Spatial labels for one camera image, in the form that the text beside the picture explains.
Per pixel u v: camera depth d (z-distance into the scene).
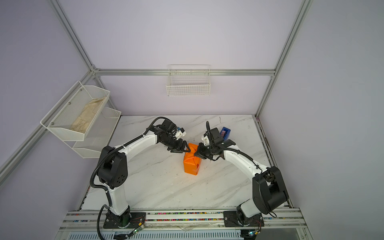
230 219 0.73
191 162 0.80
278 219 0.75
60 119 0.69
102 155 0.51
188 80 0.94
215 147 0.65
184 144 0.80
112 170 0.50
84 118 0.78
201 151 0.74
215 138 0.67
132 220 0.73
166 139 0.76
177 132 0.84
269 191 0.43
